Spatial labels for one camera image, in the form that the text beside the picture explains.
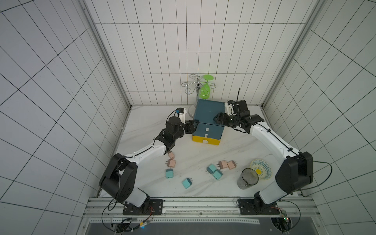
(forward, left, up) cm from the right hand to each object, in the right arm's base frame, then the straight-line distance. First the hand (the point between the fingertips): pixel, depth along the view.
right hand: (212, 120), depth 85 cm
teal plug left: (-26, +24, -19) cm, 40 cm away
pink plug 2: (-20, +24, -18) cm, 36 cm away
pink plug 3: (-20, -8, -18) cm, 28 cm away
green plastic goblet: (+17, +5, +8) cm, 20 cm away
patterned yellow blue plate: (-20, -31, -19) cm, 42 cm away
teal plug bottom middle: (-31, +13, -18) cm, 38 cm away
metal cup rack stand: (+23, +8, +6) cm, 25 cm away
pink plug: (-16, +24, -18) cm, 34 cm away
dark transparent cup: (-27, -20, -16) cm, 37 cm away
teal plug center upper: (-22, 0, -19) cm, 29 cm away
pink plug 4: (-19, -13, -19) cm, 29 cm away
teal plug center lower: (-25, -4, -19) cm, 32 cm away
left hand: (-3, +10, 0) cm, 10 cm away
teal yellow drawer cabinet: (-6, +2, -3) cm, 7 cm away
